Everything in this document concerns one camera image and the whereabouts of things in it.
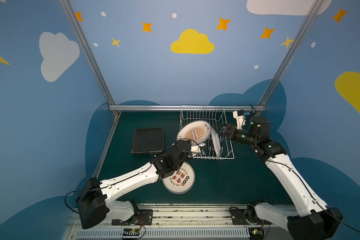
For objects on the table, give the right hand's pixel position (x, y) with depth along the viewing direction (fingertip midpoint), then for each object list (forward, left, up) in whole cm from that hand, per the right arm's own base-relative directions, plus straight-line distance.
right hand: (219, 127), depth 72 cm
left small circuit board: (-42, +41, -33) cm, 67 cm away
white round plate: (-16, +17, -31) cm, 39 cm away
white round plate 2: (+2, +11, -7) cm, 13 cm away
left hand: (-2, +16, -6) cm, 17 cm away
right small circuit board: (-39, -21, -35) cm, 56 cm away
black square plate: (+10, +42, -29) cm, 52 cm away
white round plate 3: (+6, -2, -17) cm, 18 cm away
